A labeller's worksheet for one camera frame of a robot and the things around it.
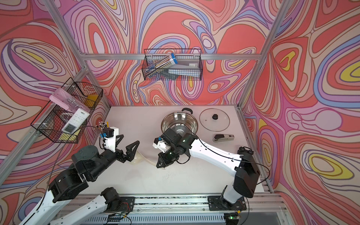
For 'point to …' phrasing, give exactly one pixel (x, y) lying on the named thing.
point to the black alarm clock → (245, 151)
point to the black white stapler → (223, 138)
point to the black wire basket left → (65, 117)
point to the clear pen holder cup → (107, 125)
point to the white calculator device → (76, 121)
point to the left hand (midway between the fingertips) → (132, 139)
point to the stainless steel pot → (183, 122)
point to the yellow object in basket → (91, 100)
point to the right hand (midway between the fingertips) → (160, 169)
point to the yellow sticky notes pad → (65, 137)
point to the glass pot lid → (214, 119)
